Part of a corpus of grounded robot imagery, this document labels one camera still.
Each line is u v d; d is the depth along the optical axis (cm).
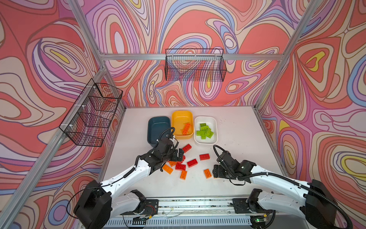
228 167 62
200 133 101
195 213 73
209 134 99
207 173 84
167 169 86
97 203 39
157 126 106
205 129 102
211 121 106
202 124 105
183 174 85
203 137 99
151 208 72
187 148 93
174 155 73
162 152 62
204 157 91
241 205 73
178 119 111
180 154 74
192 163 87
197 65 96
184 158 90
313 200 41
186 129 103
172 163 88
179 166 86
